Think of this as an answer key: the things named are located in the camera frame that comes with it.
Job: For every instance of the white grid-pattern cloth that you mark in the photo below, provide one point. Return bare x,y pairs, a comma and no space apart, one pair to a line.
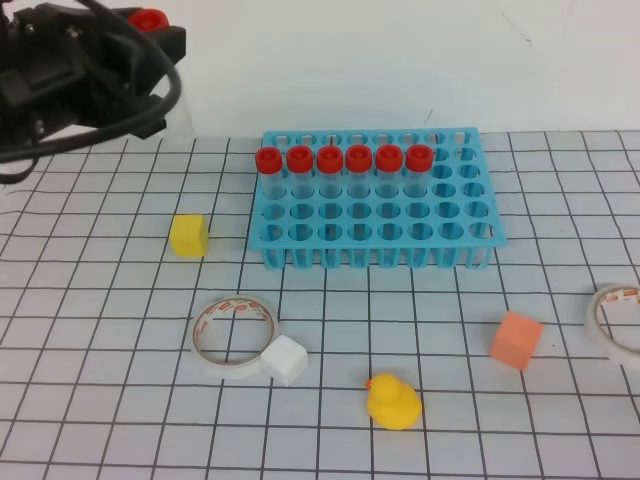
98,380

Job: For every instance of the red-capped clear tube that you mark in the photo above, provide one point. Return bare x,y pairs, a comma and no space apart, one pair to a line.
172,41

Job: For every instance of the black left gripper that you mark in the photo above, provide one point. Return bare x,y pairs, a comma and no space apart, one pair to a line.
63,66

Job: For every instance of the white foam cube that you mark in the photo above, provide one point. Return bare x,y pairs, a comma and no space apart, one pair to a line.
284,360

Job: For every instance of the orange foam cube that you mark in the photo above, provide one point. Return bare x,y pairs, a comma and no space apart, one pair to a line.
516,340

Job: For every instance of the yellow foam cube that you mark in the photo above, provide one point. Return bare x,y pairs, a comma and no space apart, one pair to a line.
189,235

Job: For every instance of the blue test tube rack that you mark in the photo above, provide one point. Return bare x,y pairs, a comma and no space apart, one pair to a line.
461,225

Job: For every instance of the white tape roll right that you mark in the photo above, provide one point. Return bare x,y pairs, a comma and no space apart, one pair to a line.
614,351

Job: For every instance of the yellow rubber duck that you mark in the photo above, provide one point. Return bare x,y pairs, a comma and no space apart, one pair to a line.
391,403

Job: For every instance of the red-capped tube in rack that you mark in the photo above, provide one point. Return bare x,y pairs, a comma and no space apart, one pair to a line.
419,161
329,165
358,164
271,183
389,161
300,167

